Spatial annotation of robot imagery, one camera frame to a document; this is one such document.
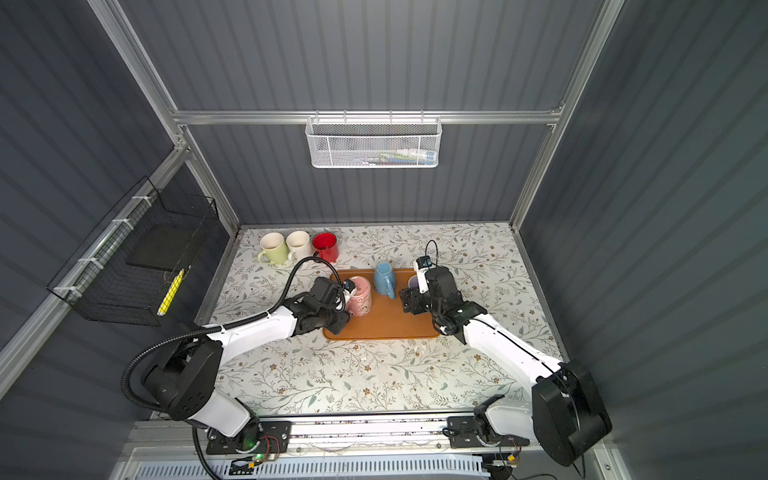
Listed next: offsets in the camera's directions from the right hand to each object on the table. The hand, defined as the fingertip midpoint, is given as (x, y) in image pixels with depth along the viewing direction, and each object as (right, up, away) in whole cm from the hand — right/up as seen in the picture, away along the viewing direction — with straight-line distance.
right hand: (416, 291), depth 85 cm
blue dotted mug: (-9, +3, +9) cm, 13 cm away
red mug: (-31, +14, +23) cm, 42 cm away
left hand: (-22, -8, +6) cm, 24 cm away
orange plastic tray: (-8, -11, +12) cm, 18 cm away
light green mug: (-48, +13, +17) cm, 52 cm away
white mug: (-40, +15, +22) cm, 48 cm away
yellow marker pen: (-58, +3, -15) cm, 61 cm away
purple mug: (0, +2, +9) cm, 9 cm away
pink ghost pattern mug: (-16, -3, +2) cm, 17 cm away
